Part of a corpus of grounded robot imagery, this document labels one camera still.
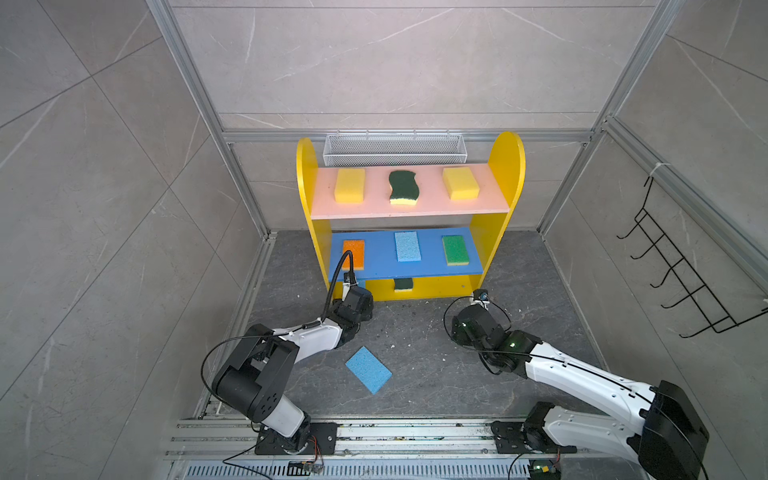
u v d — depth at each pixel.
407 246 0.95
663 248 0.72
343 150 0.98
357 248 0.95
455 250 0.94
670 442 0.39
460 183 0.72
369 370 0.84
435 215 0.70
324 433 0.74
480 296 0.72
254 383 0.44
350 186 0.72
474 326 0.61
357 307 0.72
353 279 0.83
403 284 1.01
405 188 0.73
